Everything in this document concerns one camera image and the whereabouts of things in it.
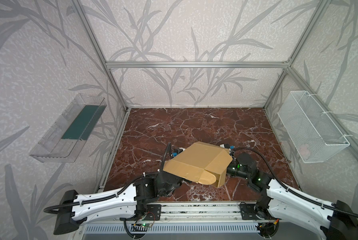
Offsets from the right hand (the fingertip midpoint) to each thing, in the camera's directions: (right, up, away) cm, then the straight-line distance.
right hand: (206, 159), depth 71 cm
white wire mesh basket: (+45, +12, -8) cm, 48 cm away
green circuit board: (-29, -31, -1) cm, 42 cm away
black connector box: (+30, -35, +2) cm, 47 cm away
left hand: (-4, +1, -4) cm, 6 cm away
